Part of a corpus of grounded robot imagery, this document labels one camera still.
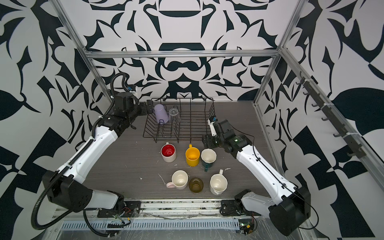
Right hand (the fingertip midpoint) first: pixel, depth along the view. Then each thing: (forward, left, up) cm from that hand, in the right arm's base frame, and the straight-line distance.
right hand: (209, 137), depth 78 cm
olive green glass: (-19, +7, -19) cm, 27 cm away
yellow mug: (-2, +9, -18) cm, 20 cm away
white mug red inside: (+1, +24, -18) cm, 30 cm away
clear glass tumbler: (+22, +21, -9) cm, 32 cm away
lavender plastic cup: (+21, +29, -5) cm, 36 cm away
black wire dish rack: (+32, +7, -18) cm, 38 cm away
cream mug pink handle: (-16, +16, -18) cm, 29 cm away
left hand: (+14, +33, +14) cm, 39 cm away
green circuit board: (-36, -16, -21) cm, 45 cm away
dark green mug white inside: (-4, 0, -15) cm, 15 cm away
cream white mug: (-18, -5, -18) cm, 26 cm away
